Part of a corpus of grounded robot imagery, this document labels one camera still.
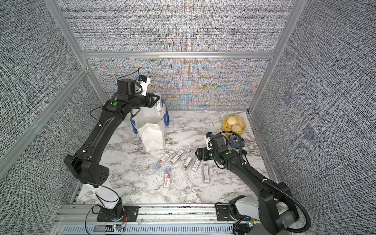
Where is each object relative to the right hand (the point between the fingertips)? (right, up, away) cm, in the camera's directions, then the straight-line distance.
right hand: (202, 148), depth 85 cm
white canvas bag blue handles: (-30, +15, -2) cm, 33 cm away
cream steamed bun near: (+25, +12, +16) cm, 32 cm away
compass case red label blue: (-26, -11, +5) cm, 29 cm away
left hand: (-22, +29, -10) cm, 38 cm away
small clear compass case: (-9, -10, +5) cm, 14 cm away
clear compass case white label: (-3, -11, +5) cm, 12 cm away
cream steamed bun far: (+23, +17, +19) cm, 34 cm away
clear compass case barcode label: (+3, -15, +1) cm, 15 cm away
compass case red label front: (-20, -16, -1) cm, 26 cm away
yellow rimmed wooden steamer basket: (+19, +12, +19) cm, 30 cm away
